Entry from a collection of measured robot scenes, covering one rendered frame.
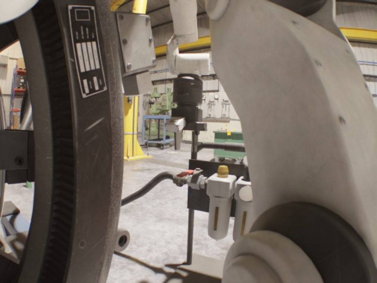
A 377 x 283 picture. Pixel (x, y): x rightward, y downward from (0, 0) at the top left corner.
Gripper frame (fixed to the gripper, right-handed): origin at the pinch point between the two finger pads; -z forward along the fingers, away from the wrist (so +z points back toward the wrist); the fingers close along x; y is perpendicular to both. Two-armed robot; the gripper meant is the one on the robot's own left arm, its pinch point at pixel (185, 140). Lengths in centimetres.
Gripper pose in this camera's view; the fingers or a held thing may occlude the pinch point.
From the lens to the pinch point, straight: 60.5
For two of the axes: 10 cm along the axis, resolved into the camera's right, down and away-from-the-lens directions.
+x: -9.1, -0.7, 4.2
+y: -4.2, 0.6, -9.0
